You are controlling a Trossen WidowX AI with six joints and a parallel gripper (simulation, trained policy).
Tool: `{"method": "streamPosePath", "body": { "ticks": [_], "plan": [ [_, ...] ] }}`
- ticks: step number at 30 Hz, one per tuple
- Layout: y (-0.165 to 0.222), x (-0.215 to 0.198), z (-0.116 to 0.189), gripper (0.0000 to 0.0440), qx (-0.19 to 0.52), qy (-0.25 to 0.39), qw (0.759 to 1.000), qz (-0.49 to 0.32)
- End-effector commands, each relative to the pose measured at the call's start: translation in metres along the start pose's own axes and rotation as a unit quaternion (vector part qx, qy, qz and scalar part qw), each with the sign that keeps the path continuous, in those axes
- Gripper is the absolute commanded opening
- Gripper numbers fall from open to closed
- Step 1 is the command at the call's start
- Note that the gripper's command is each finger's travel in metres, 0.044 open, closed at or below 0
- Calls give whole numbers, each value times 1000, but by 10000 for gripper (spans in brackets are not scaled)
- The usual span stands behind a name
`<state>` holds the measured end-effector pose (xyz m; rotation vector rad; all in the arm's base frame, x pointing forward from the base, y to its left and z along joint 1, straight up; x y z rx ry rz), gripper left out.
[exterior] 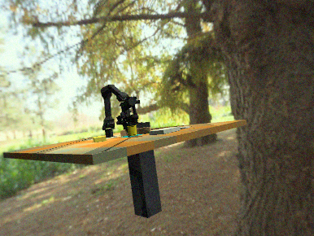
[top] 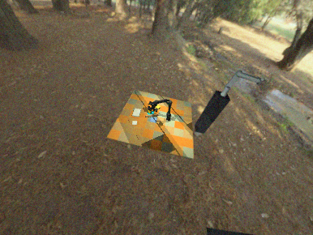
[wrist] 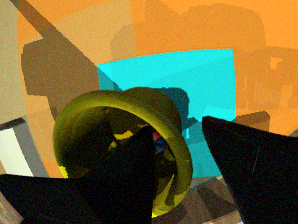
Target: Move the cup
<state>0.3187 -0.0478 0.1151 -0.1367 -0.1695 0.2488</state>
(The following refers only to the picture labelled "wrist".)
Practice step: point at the cream flat rectangular block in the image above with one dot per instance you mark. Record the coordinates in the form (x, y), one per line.
(18, 154)

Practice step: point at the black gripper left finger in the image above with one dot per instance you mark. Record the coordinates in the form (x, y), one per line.
(118, 191)

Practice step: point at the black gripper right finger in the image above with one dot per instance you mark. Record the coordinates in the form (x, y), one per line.
(260, 168)

